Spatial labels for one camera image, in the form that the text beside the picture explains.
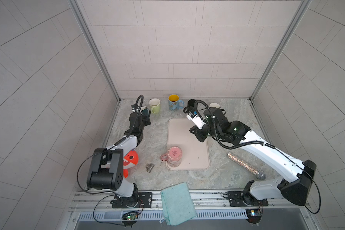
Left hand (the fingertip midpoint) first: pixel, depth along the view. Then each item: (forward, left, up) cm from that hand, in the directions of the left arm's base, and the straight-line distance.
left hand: (147, 110), depth 91 cm
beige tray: (-23, -31, -13) cm, 41 cm away
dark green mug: (+4, +3, -8) cm, 9 cm away
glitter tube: (-35, -64, -10) cm, 74 cm away
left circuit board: (-54, +2, -10) cm, 55 cm away
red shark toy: (-30, +6, -6) cm, 31 cm away
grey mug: (+10, -46, -5) cm, 47 cm away
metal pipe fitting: (-32, -4, -12) cm, 34 cm away
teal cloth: (-49, -20, -12) cm, 54 cm away
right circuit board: (-53, -57, -14) cm, 79 cm away
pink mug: (-29, -18, -3) cm, 34 cm away
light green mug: (+10, -3, -6) cm, 13 cm away
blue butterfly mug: (+11, -17, -6) cm, 21 cm away
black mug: (+12, -29, -9) cm, 33 cm away
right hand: (-20, -26, +9) cm, 34 cm away
